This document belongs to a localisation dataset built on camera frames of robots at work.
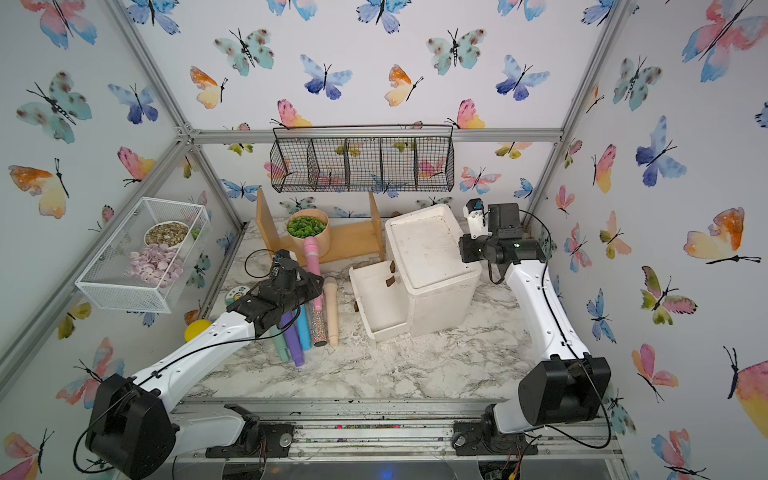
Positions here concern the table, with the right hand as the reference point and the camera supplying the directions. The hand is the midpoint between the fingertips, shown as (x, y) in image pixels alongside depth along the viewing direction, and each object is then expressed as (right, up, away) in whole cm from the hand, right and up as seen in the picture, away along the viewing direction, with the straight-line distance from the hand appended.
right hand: (469, 238), depth 80 cm
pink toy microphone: (-44, -7, +6) cm, 45 cm away
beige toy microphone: (-41, -14, +19) cm, 47 cm away
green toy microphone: (-53, -30, +7) cm, 61 cm away
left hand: (-39, -11, +4) cm, 41 cm away
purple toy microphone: (-45, -21, -9) cm, 50 cm away
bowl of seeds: (-72, +1, -9) cm, 73 cm away
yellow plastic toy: (-74, -24, +2) cm, 78 cm away
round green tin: (-68, -16, +11) cm, 71 cm away
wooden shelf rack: (-35, +2, +29) cm, 45 cm away
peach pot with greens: (-47, +5, +14) cm, 50 cm away
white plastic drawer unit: (-12, -12, -5) cm, 18 cm away
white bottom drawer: (-23, -20, +14) cm, 34 cm away
